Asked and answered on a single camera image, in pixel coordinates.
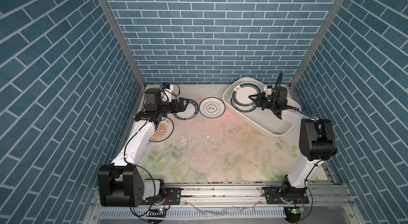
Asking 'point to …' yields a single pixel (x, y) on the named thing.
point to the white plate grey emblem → (212, 108)
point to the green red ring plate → (240, 101)
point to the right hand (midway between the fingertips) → (251, 96)
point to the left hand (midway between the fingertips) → (186, 101)
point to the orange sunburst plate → (163, 131)
